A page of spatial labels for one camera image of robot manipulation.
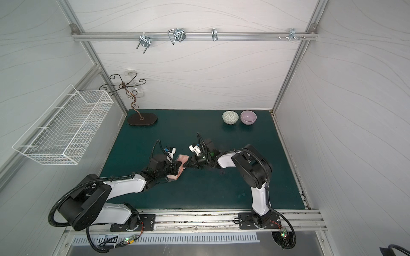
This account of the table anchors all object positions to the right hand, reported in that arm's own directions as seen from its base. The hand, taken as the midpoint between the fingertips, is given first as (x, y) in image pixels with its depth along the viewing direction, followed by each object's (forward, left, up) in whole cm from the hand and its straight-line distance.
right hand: (183, 165), depth 86 cm
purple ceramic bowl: (+41, -41, -4) cm, 58 cm away
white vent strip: (-35, +31, -6) cm, 47 cm away
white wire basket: (-1, +49, +26) cm, 55 cm away
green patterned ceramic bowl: (+42, -28, -5) cm, 50 cm away
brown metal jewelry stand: (+37, +35, -4) cm, 52 cm away
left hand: (+2, +1, -2) cm, 3 cm away
